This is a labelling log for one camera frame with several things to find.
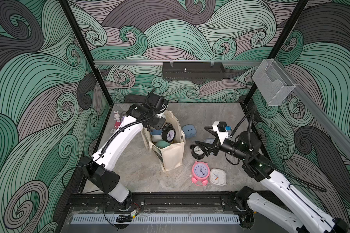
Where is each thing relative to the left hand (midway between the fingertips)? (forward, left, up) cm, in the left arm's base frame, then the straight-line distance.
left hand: (157, 118), depth 75 cm
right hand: (-13, -20, +5) cm, 25 cm away
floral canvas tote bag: (-16, -8, -12) cm, 21 cm away
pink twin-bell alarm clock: (-20, -25, -25) cm, 40 cm away
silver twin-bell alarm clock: (-2, +2, -16) cm, 16 cm away
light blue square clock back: (+9, -20, -25) cm, 33 cm away
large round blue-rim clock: (-1, +2, -13) cm, 13 cm away
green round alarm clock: (-11, -3, -8) cm, 14 cm away
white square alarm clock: (-22, -34, -24) cm, 47 cm away
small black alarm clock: (-2, -6, -12) cm, 13 cm away
